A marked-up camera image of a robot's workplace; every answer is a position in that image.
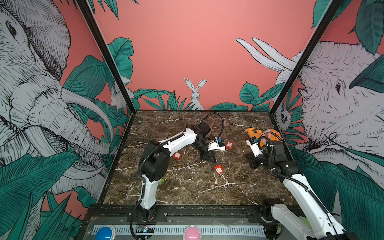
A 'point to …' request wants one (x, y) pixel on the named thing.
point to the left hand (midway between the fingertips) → (214, 159)
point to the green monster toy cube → (162, 181)
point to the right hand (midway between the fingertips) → (245, 152)
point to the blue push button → (106, 232)
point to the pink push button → (192, 232)
